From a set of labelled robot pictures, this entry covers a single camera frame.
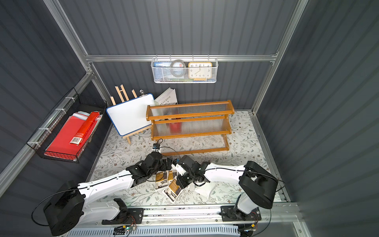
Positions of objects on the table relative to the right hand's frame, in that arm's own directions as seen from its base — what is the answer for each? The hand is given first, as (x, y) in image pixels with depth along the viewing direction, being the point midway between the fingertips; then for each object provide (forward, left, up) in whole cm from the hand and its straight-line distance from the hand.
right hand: (176, 185), depth 79 cm
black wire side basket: (+34, +55, +29) cm, 71 cm away
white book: (+50, +8, +19) cm, 54 cm away
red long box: (+19, +45, +26) cm, 55 cm away
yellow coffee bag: (-2, +2, -1) cm, 3 cm away
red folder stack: (+10, +54, +23) cm, 59 cm away
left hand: (+13, +6, +4) cm, 15 cm away
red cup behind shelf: (+40, +4, 0) cm, 41 cm away
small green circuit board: (-20, +27, -7) cm, 34 cm away
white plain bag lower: (-1, -16, -3) cm, 17 cm away
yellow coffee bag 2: (+4, +9, -2) cm, 11 cm away
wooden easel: (+46, +33, +28) cm, 64 cm away
